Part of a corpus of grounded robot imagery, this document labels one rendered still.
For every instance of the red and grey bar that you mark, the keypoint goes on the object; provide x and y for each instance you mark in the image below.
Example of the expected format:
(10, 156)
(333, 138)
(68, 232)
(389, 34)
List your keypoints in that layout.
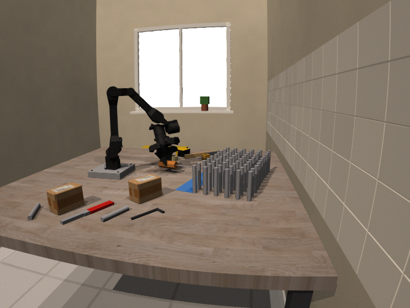
(86, 212)

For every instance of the brown cardboard box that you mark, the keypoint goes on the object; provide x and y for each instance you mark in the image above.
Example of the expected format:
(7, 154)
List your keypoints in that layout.
(65, 198)
(145, 188)

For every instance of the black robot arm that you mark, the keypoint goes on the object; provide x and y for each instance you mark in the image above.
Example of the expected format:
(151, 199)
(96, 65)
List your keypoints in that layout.
(115, 145)

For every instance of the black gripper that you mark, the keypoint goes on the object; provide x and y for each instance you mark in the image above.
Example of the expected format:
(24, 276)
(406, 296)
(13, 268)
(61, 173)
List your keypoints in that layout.
(164, 152)

